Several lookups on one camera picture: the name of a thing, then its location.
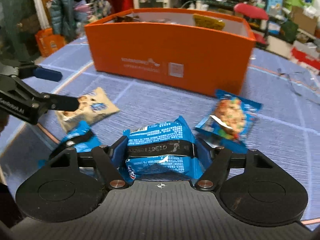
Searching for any blue cookie packet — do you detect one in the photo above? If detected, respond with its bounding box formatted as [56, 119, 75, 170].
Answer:
[195, 89, 263, 154]

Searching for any blue Oreo packet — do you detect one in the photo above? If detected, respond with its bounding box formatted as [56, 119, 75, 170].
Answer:
[37, 121, 101, 168]
[123, 116, 204, 180]

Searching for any cream cookie packet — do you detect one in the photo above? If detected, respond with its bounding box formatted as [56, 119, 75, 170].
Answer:
[56, 87, 120, 132]

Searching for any yellow snack bag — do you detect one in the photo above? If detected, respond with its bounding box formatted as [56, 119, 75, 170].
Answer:
[193, 14, 226, 31]

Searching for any teal puffer jacket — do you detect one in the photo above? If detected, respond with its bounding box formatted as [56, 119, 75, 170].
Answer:
[49, 0, 82, 42]

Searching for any orange cardboard box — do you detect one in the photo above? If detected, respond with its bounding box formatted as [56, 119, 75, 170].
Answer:
[85, 8, 255, 96]

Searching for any red folding chair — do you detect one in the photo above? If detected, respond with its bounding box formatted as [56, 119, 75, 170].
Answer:
[233, 3, 269, 49]

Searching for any brown cardboard box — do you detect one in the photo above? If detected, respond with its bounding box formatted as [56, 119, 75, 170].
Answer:
[291, 6, 318, 35]

